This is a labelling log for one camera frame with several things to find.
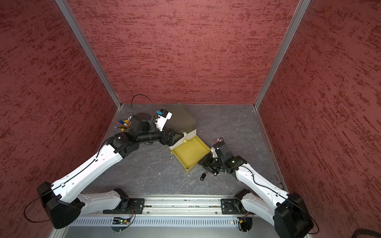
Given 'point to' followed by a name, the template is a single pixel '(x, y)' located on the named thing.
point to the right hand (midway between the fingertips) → (199, 167)
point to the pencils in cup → (120, 122)
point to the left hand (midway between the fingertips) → (176, 135)
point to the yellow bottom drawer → (190, 152)
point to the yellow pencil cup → (125, 126)
